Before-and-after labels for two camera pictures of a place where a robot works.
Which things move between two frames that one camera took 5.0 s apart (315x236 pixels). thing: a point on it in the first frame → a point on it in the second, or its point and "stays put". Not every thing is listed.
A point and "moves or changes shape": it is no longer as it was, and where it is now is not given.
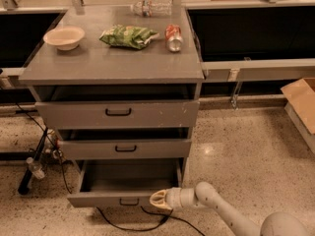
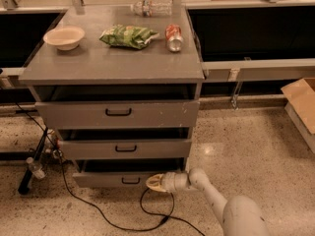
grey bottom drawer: [125, 183] moves or changes shape
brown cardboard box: [300, 107] stays put
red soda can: [173, 37] stays put
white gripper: [174, 197] → [169, 182]
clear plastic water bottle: [153, 8] stays put
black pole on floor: [25, 182] stays put
